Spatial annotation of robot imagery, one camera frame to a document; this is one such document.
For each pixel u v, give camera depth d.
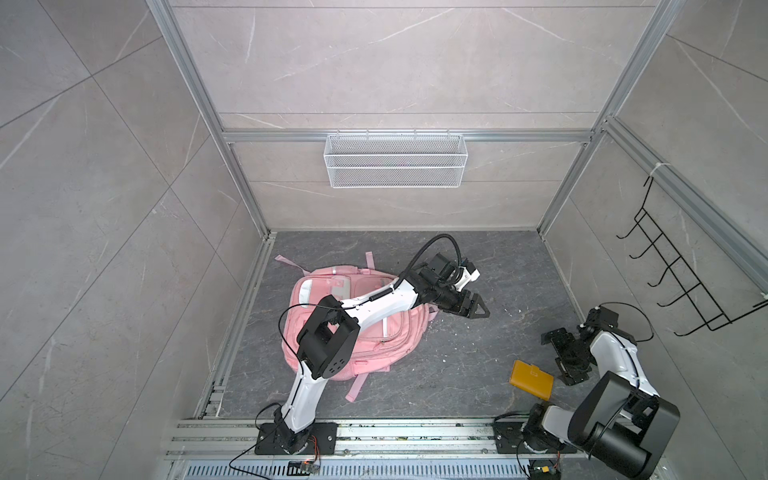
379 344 0.80
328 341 0.51
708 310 0.61
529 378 0.82
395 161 1.01
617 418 0.45
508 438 0.73
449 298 0.73
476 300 0.73
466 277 0.77
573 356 0.70
